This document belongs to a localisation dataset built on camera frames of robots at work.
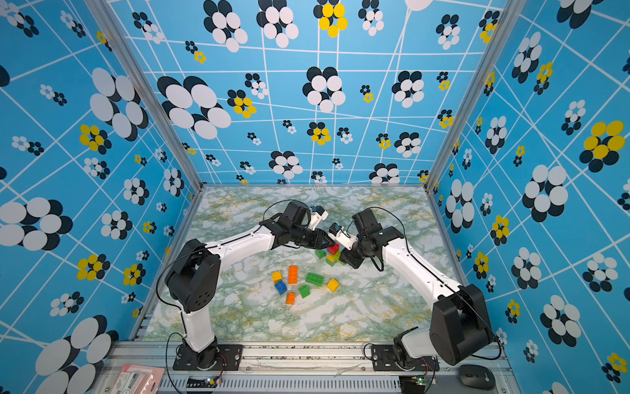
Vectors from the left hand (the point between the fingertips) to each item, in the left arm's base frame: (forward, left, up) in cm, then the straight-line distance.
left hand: (336, 242), depth 85 cm
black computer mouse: (-38, -39, -10) cm, 55 cm away
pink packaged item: (-38, +57, -12) cm, 70 cm away
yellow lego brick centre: (-11, +1, -11) cm, 16 cm away
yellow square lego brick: (-2, +2, -7) cm, 8 cm away
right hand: (-3, -5, -2) cm, 6 cm away
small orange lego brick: (-15, +16, -12) cm, 25 cm away
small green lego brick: (-12, +11, -13) cm, 21 cm away
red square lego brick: (0, +1, -5) cm, 5 cm away
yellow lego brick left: (-8, +21, -10) cm, 25 cm away
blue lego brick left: (-12, +19, -12) cm, 25 cm away
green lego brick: (-2, +2, -12) cm, 12 cm away
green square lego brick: (+1, +6, -11) cm, 12 cm away
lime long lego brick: (-3, 0, -4) cm, 5 cm away
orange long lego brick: (-6, +16, -12) cm, 21 cm away
